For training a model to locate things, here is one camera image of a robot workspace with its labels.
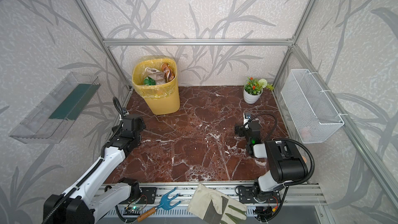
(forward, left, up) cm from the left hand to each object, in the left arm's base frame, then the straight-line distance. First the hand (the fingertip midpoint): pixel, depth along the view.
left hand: (131, 117), depth 81 cm
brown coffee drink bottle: (+28, -16, +7) cm, 33 cm away
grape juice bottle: (+23, -10, +9) cm, 27 cm away
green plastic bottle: (+24, -4, +4) cm, 24 cm away
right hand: (+8, -64, -11) cm, 65 cm away
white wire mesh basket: (-8, -83, +18) cm, 86 cm away
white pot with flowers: (+24, -70, -3) cm, 74 cm away
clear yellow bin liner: (+13, -11, +6) cm, 18 cm away
